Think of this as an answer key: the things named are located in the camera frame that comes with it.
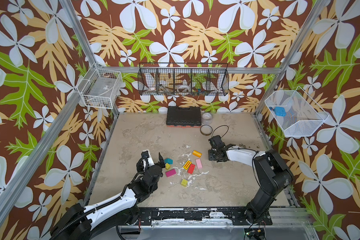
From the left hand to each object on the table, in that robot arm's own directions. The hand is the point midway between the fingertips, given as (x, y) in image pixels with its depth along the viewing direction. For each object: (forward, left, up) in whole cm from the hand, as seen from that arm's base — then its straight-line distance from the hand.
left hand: (151, 154), depth 82 cm
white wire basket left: (+33, +32, +20) cm, 50 cm away
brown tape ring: (+28, -36, -13) cm, 47 cm away
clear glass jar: (+40, -38, -13) cm, 56 cm away
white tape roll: (+43, -18, +13) cm, 48 cm away
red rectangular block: (-2, -23, -13) cm, 27 cm away
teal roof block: (+2, -9, -12) cm, 15 cm away
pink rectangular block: (0, -28, -12) cm, 30 cm away
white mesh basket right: (+17, -81, +15) cm, 84 cm away
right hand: (+7, -37, -13) cm, 40 cm away
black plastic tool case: (+39, -19, -12) cm, 45 cm away
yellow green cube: (-12, -19, -12) cm, 25 cm away
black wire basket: (+47, -16, +17) cm, 53 cm away
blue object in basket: (+23, -74, +13) cm, 78 cm away
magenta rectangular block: (-5, -10, -13) cm, 18 cm away
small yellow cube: (-2, -8, -12) cm, 15 cm away
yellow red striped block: (0, -20, -12) cm, 24 cm away
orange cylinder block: (+7, -27, -12) cm, 30 cm away
